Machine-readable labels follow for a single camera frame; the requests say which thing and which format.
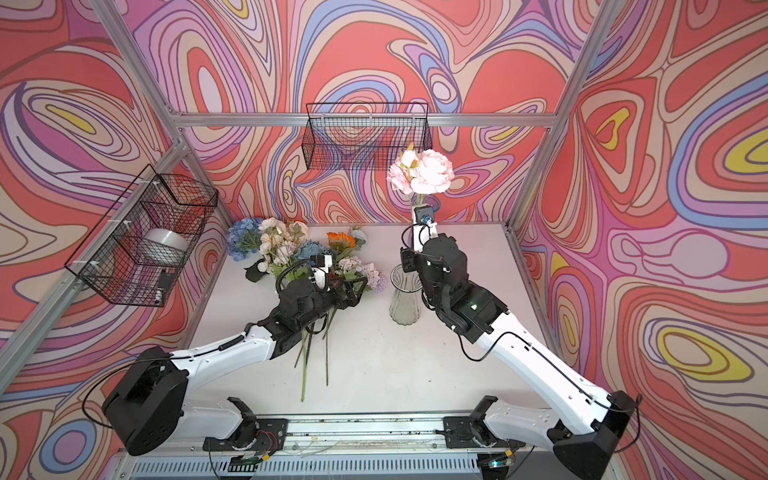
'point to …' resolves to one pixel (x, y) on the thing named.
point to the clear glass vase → (405, 304)
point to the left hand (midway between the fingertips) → (360, 278)
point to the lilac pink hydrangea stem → (351, 268)
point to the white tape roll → (163, 247)
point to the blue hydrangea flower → (244, 237)
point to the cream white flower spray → (278, 241)
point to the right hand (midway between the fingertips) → (417, 235)
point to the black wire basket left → (139, 251)
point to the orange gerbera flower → (338, 241)
